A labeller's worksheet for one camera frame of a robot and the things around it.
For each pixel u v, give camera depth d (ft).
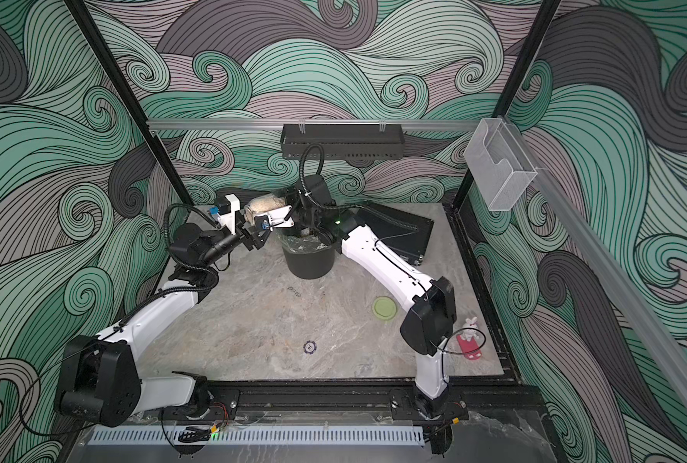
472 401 2.44
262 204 2.25
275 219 2.07
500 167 2.54
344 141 3.12
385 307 2.97
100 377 1.32
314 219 1.88
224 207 1.99
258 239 2.18
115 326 1.48
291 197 2.17
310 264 3.31
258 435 2.29
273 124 3.10
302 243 2.55
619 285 1.70
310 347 2.73
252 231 2.17
